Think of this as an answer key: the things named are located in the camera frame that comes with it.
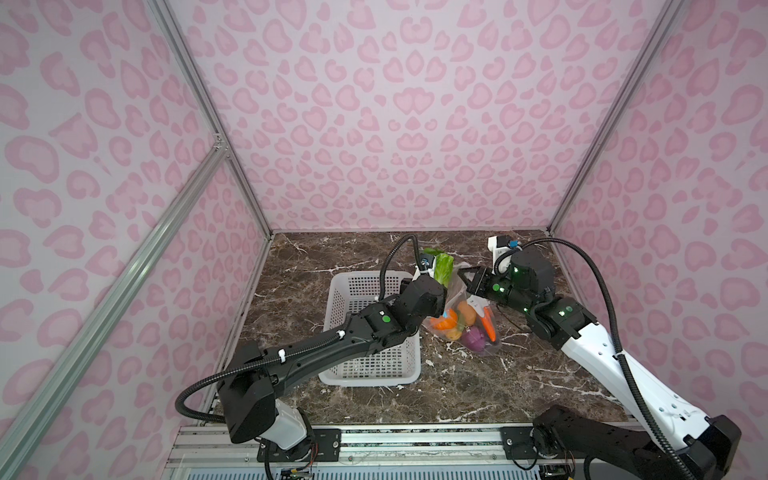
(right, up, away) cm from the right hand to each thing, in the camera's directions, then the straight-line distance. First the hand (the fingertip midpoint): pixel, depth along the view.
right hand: (459, 270), depth 70 cm
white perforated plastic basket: (-13, -28, +16) cm, 35 cm away
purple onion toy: (+7, -20, +14) cm, 26 cm away
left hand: (-4, -3, +5) cm, 7 cm away
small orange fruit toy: (+7, -14, +21) cm, 26 cm away
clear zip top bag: (0, -5, 0) cm, 5 cm away
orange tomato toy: (0, -15, +14) cm, 20 cm away
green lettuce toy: (-3, +1, +2) cm, 4 cm away
